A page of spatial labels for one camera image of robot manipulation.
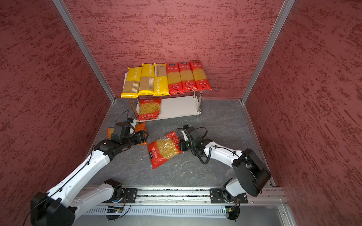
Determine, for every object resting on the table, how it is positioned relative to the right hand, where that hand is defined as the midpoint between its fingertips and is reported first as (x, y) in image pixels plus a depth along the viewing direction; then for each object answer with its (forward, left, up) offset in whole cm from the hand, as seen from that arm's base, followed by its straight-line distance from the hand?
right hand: (177, 147), depth 86 cm
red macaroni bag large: (+29, +21, +5) cm, 36 cm away
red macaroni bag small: (-1, +11, -1) cm, 11 cm away
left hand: (+3, +19, +8) cm, 21 cm away
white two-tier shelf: (+33, +4, +2) cm, 34 cm away
